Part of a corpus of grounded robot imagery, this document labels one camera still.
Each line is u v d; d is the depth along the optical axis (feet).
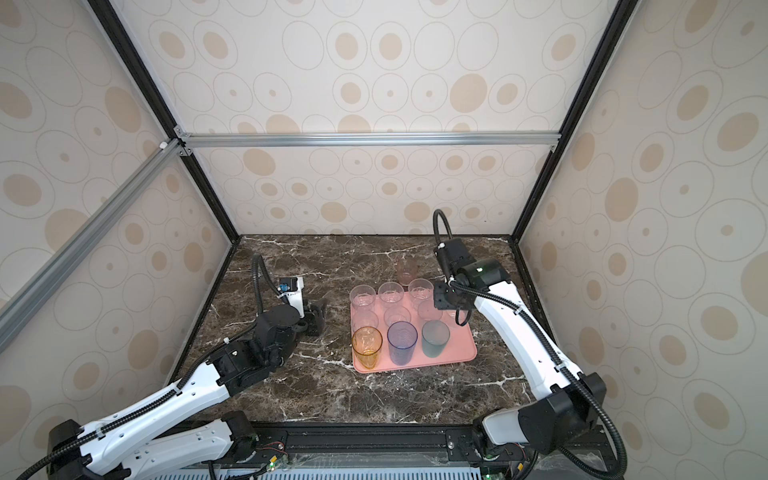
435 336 2.75
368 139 3.00
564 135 2.94
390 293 3.26
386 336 2.58
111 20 2.23
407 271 3.48
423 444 2.47
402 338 2.73
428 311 3.09
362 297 3.19
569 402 1.26
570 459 1.44
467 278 1.68
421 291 3.26
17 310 1.68
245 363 1.76
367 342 2.74
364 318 3.02
